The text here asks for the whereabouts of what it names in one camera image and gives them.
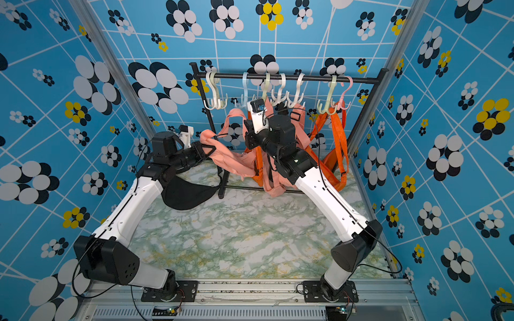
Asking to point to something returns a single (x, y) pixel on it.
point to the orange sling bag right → (338, 156)
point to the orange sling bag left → (257, 152)
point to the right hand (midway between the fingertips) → (249, 120)
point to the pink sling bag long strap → (274, 182)
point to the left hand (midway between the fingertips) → (217, 145)
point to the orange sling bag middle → (328, 145)
